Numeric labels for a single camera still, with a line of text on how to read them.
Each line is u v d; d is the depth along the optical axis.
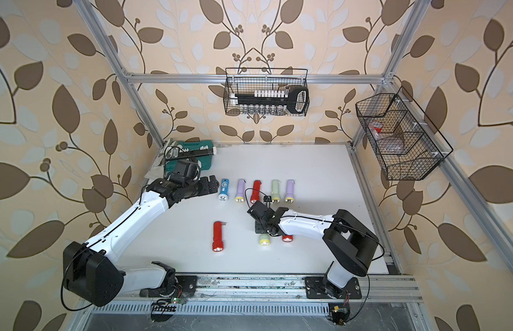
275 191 0.98
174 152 1.08
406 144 0.73
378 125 0.81
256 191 0.99
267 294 0.74
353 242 0.45
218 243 0.83
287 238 0.84
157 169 1.10
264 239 0.83
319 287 0.72
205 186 0.74
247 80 0.91
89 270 0.40
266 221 0.67
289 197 0.95
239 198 0.96
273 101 0.85
